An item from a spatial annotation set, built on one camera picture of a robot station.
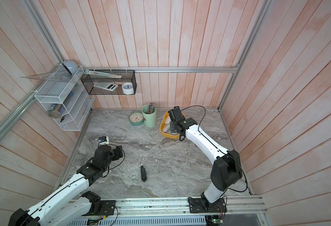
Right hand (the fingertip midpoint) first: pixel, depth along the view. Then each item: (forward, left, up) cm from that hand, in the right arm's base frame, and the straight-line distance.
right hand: (177, 124), depth 87 cm
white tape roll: (+22, +34, +11) cm, 42 cm away
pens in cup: (+16, +18, 0) cm, 24 cm away
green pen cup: (+12, +19, -10) cm, 24 cm away
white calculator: (+26, +48, +10) cm, 56 cm away
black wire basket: (+31, +48, +10) cm, 58 cm away
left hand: (-15, +38, -6) cm, 41 cm away
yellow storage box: (+6, +8, -14) cm, 17 cm away
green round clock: (+17, +31, -15) cm, 39 cm away
